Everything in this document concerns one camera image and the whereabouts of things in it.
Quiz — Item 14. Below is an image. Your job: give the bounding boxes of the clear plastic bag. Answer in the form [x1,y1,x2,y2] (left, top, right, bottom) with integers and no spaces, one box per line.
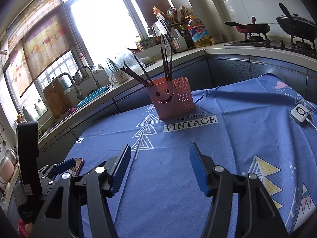
[103,47,145,76]

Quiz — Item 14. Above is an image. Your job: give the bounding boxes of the blue plastic basin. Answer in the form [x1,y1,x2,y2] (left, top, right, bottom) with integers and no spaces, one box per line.
[77,86,110,108]

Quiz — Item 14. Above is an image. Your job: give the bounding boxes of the black wok with lid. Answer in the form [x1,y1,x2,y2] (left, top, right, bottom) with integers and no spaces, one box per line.
[276,3,316,41]

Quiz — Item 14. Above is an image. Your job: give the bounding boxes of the white seasoning bottle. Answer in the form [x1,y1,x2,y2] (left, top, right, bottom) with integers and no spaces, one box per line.
[170,29,187,52]

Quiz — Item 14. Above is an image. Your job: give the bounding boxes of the steel sink faucet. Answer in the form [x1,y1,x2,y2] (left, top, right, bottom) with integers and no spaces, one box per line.
[51,73,84,101]

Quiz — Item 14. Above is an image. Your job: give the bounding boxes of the white printed mug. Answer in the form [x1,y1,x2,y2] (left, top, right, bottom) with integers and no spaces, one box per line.
[109,69,129,84]

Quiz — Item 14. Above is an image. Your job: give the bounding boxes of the black gas stove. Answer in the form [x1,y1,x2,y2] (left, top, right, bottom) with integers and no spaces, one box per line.
[225,40,316,59]

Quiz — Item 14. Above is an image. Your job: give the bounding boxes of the patterned roller blind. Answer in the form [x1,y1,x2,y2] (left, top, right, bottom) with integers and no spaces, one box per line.
[7,0,76,97]

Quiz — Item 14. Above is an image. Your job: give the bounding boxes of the blue printed tablecloth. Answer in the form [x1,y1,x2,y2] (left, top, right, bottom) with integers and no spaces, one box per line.
[54,72,317,238]

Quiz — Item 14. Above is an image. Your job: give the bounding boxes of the pink utensil holder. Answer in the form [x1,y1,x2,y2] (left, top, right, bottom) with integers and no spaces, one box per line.
[146,77,195,120]

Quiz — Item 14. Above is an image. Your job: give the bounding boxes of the red-black frying pan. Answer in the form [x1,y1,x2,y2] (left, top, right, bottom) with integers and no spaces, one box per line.
[224,17,270,42]

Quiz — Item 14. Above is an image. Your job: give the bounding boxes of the purple cloth in sink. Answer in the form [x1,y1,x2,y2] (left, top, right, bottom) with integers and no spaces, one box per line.
[67,107,77,115]

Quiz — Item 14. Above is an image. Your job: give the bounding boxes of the small white square device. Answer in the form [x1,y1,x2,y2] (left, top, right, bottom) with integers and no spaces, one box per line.
[290,104,309,125]

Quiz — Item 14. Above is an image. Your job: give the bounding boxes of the smartphone with lit screen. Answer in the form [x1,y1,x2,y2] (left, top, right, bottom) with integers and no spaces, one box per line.
[68,158,84,177]

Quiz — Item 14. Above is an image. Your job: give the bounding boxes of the cooking oil bottle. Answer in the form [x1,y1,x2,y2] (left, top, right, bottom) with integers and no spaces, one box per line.
[187,14,211,48]

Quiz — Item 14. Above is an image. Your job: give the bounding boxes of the wooden cutting board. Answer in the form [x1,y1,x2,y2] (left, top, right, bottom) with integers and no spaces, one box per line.
[43,81,72,119]

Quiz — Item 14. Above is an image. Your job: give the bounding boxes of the dark chopstick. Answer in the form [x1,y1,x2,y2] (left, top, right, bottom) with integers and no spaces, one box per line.
[134,55,154,86]
[120,67,151,88]
[161,47,169,82]
[169,46,173,81]

